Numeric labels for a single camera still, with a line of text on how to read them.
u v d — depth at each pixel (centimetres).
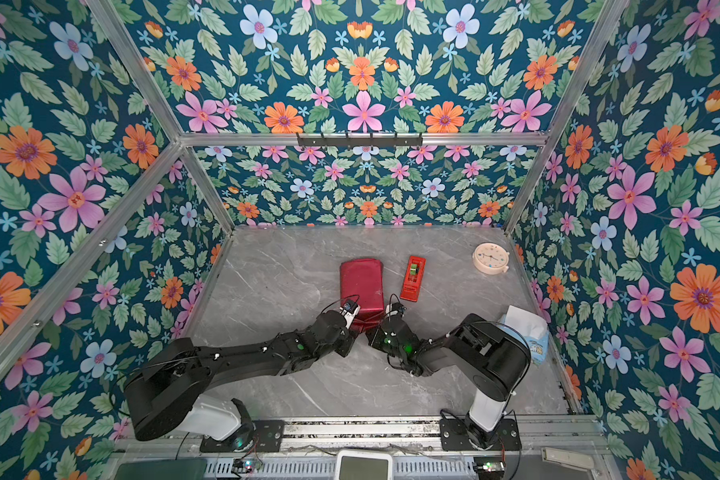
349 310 75
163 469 69
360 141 93
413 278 99
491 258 108
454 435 73
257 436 73
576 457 68
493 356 49
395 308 85
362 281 96
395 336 70
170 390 43
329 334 66
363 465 66
